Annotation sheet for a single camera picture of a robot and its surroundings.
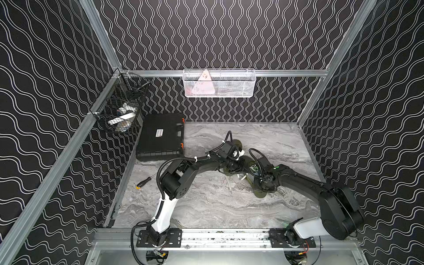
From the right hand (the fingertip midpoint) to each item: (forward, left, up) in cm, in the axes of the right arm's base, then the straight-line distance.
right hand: (257, 187), depth 88 cm
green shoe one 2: (-5, +1, +4) cm, 6 cm away
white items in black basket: (+16, +63, +35) cm, 74 cm away
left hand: (+7, +4, +8) cm, 11 cm away
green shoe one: (+29, +8, +1) cm, 30 cm away
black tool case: (+30, +57, +7) cm, 65 cm away
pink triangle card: (+43, +29, +35) cm, 63 cm away
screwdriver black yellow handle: (0, +64, +1) cm, 64 cm away
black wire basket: (+49, +76, +30) cm, 95 cm away
